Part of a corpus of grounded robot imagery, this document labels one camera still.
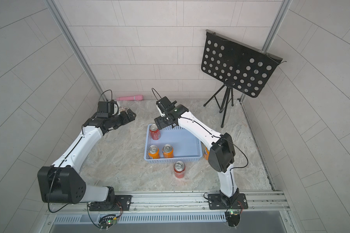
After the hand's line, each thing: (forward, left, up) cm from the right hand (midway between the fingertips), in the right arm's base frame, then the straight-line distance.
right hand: (163, 121), depth 84 cm
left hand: (+3, +17, +3) cm, 18 cm away
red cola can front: (-26, -8, -7) cm, 28 cm away
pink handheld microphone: (+35, +25, -11) cm, 44 cm away
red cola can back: (-3, +6, -7) cm, 9 cm away
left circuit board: (-45, +26, -14) cm, 53 cm away
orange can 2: (-16, -2, -6) cm, 17 cm away
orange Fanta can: (-18, -24, -10) cm, 31 cm away
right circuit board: (-46, -32, -18) cm, 60 cm away
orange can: (-16, +5, -6) cm, 18 cm away
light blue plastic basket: (-9, -13, -17) cm, 23 cm away
